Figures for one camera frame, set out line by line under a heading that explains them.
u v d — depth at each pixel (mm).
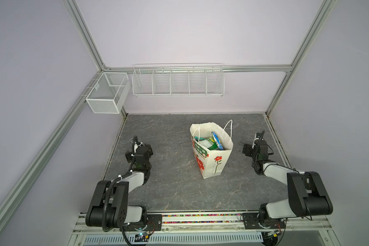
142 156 671
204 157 743
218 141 791
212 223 752
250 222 736
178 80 984
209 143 807
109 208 408
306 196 441
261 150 708
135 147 738
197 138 894
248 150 849
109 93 1011
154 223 734
